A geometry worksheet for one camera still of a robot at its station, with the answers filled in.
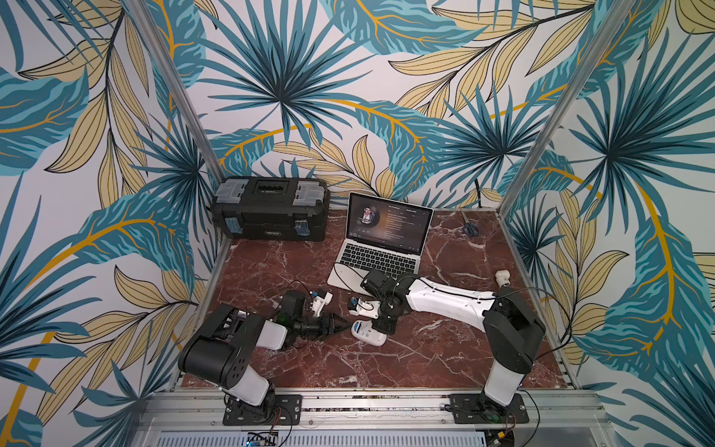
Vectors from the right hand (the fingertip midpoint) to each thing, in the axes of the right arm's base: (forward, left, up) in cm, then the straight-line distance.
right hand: (378, 321), depth 86 cm
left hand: (-3, +10, 0) cm, 10 cm away
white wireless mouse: (-3, +5, 0) cm, 6 cm away
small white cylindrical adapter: (+15, -45, -1) cm, 47 cm away
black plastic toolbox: (+36, +29, +14) cm, 48 cm away
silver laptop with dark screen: (+32, -3, +3) cm, 32 cm away
